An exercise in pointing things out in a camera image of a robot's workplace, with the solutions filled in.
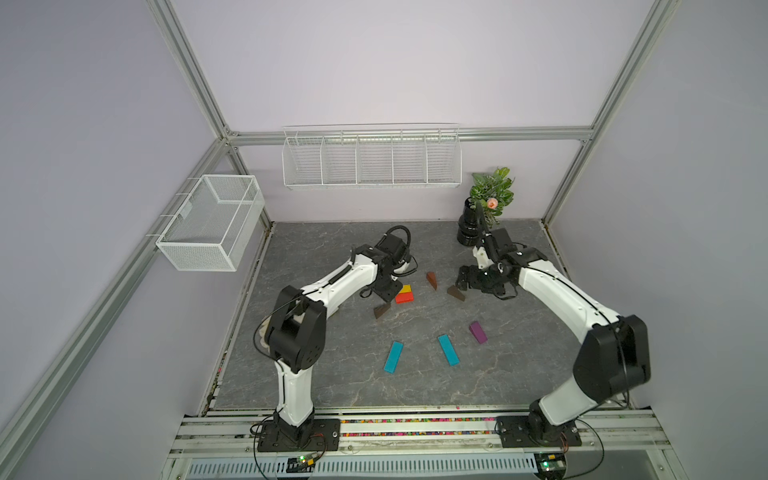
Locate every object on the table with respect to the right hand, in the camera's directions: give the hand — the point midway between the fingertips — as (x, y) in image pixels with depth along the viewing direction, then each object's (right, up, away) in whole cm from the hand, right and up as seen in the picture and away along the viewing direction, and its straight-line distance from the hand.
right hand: (468, 282), depth 88 cm
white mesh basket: (-73, +15, -5) cm, 75 cm away
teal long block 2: (-6, -20, -1) cm, 21 cm away
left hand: (-25, -3, +2) cm, 25 cm away
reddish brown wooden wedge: (-9, 0, +15) cm, 17 cm away
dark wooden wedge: (-2, -4, +11) cm, 12 cm away
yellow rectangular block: (-18, -3, +11) cm, 21 cm away
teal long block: (-22, -22, -2) cm, 31 cm away
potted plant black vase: (+10, +29, +8) cm, 32 cm away
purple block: (+4, -16, +4) cm, 17 cm away
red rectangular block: (-19, -6, +11) cm, 23 cm away
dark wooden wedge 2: (-27, -10, +6) cm, 29 cm away
